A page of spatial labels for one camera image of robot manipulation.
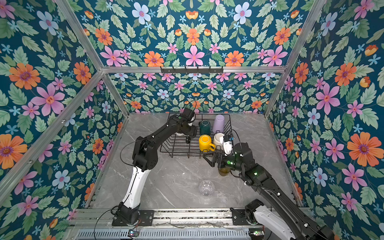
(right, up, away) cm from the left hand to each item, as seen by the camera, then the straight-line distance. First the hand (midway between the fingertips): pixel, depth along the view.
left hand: (194, 127), depth 98 cm
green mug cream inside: (+8, +1, -2) cm, 8 cm away
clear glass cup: (+8, -34, -15) cm, 38 cm away
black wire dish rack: (+12, -1, +3) cm, 12 cm away
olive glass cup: (+19, -27, -8) cm, 34 cm away
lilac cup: (+17, +2, +1) cm, 17 cm away
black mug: (-4, -8, -3) cm, 9 cm away
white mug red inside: (+16, -7, -5) cm, 18 cm away
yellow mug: (+7, -10, -9) cm, 15 cm away
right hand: (+9, -13, -28) cm, 32 cm away
